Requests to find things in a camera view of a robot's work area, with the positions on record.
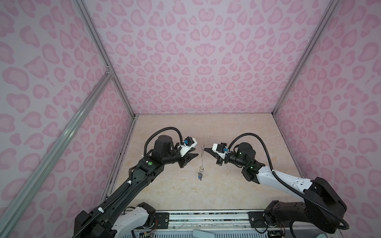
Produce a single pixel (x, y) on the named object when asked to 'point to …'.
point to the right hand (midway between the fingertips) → (207, 148)
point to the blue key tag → (200, 176)
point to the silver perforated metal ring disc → (201, 152)
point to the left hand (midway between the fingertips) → (195, 150)
